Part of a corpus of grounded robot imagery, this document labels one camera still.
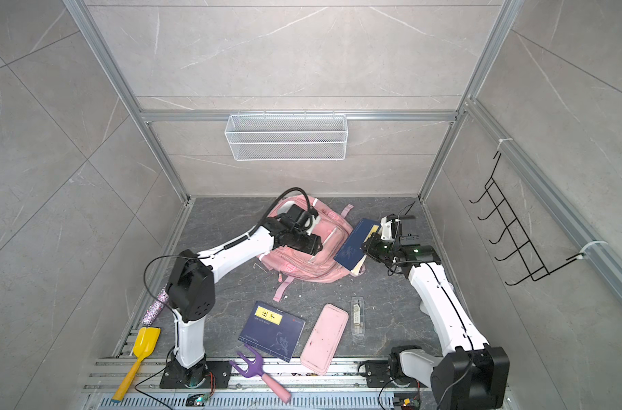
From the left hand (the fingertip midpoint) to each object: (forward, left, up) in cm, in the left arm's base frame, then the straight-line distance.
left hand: (320, 242), depth 88 cm
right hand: (-6, -14, +6) cm, 16 cm away
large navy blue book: (-26, +17, -12) cm, 33 cm away
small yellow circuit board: (-45, -22, -14) cm, 52 cm away
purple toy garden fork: (-36, +21, -13) cm, 44 cm away
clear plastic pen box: (-22, -11, -12) cm, 28 cm away
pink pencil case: (-29, 0, -11) cm, 31 cm away
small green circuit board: (-43, +36, -12) cm, 57 cm away
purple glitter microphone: (-18, +57, -11) cm, 60 cm away
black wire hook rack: (-15, -51, +18) cm, 56 cm away
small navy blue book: (-7, -9, +2) cm, 12 cm away
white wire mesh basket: (+40, +12, +16) cm, 45 cm away
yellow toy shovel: (-27, +57, -13) cm, 64 cm away
